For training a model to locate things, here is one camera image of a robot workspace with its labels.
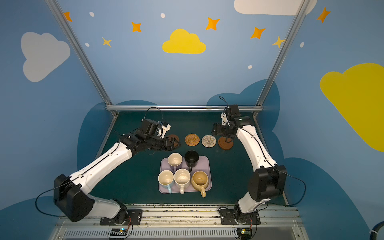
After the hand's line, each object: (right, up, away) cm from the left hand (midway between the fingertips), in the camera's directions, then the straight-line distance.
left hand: (175, 143), depth 77 cm
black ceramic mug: (+8, -10, +14) cm, 19 cm away
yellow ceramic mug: (+13, -22, +9) cm, 28 cm away
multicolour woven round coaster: (+20, -1, +27) cm, 34 cm away
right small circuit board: (+35, -45, -4) cm, 57 cm away
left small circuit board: (-28, -44, -4) cm, 52 cm away
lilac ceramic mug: (-2, -11, +13) cm, 17 cm away
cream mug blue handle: (-6, -21, +7) cm, 23 cm away
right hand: (+25, +7, +7) cm, 26 cm away
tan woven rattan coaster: (+9, -1, +27) cm, 29 cm away
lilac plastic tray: (+16, -15, +17) cm, 28 cm away
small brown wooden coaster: (+31, -4, +26) cm, 41 cm away
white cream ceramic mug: (+3, -22, +9) cm, 23 cm away
